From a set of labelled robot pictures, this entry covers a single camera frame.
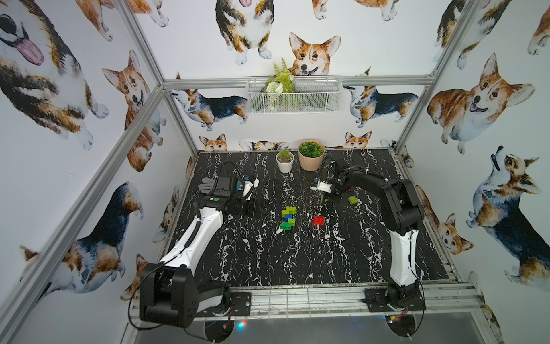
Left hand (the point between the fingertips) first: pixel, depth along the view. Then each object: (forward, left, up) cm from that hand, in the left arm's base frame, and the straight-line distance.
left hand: (263, 202), depth 83 cm
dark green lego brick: (-3, -8, -15) cm, 17 cm away
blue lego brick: (0, -9, -13) cm, 16 cm away
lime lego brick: (+9, -25, -12) cm, 29 cm away
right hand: (+12, -27, -13) cm, 32 cm away
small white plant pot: (+28, -9, -8) cm, 31 cm away
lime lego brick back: (+2, -8, -13) cm, 15 cm away
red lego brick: (-1, -23, -13) cm, 26 cm away
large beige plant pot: (+29, -21, -5) cm, 36 cm away
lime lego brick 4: (-2, -11, -13) cm, 17 cm away
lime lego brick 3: (+4, -11, -14) cm, 18 cm away
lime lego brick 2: (+9, -40, -14) cm, 43 cm away
